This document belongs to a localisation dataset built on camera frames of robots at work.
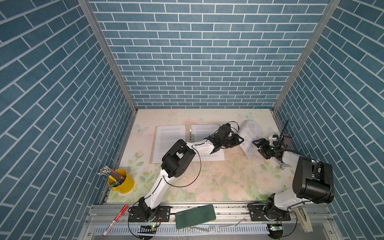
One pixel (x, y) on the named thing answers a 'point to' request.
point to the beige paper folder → (187, 127)
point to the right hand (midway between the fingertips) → (255, 143)
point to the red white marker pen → (118, 216)
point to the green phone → (194, 216)
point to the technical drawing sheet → (250, 131)
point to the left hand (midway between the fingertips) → (243, 141)
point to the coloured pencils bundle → (116, 178)
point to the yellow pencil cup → (127, 185)
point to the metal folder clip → (190, 136)
